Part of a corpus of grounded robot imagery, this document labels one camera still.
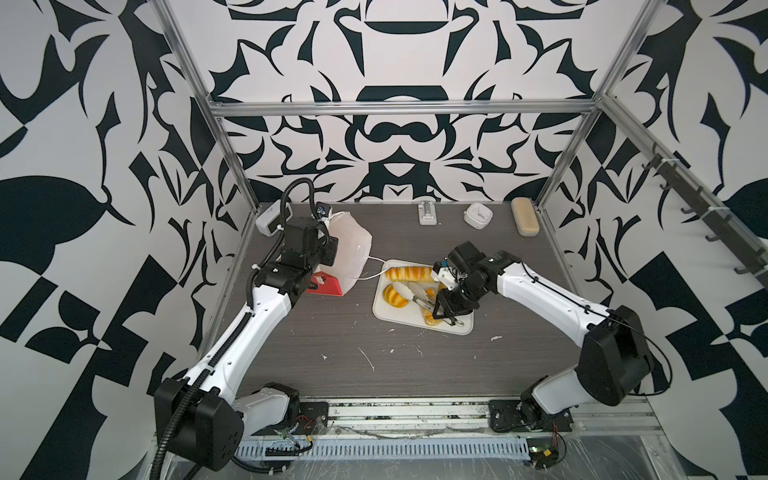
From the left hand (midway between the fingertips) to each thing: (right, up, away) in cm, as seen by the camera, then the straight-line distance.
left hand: (322, 228), depth 78 cm
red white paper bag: (+7, -5, +15) cm, 17 cm away
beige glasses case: (+68, +4, +34) cm, 76 cm away
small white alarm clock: (+51, +5, +36) cm, 62 cm away
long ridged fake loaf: (+24, -14, +20) cm, 35 cm away
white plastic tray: (+24, -25, +12) cm, 36 cm away
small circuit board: (+53, -53, -7) cm, 75 cm away
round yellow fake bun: (+18, -20, +12) cm, 29 cm away
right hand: (+31, -22, +3) cm, 38 cm away
